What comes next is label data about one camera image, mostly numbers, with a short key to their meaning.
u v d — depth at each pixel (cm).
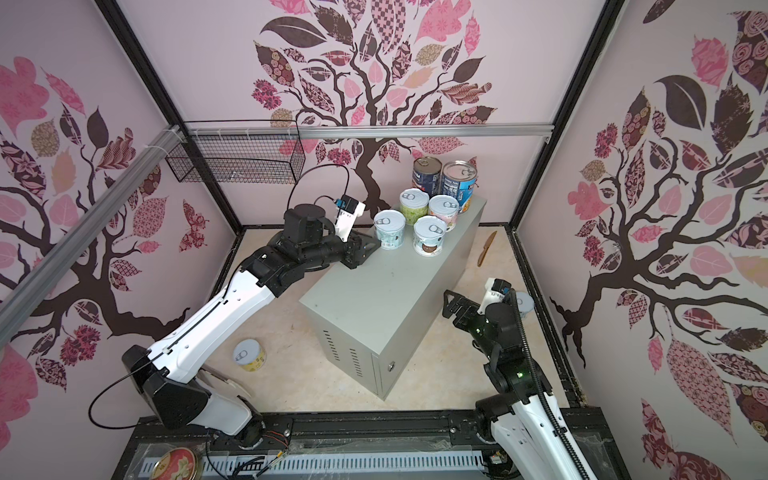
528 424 47
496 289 64
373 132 93
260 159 81
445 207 70
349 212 58
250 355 81
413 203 71
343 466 70
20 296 50
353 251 60
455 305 64
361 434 74
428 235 64
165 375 40
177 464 67
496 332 52
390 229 65
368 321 57
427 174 71
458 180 69
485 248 114
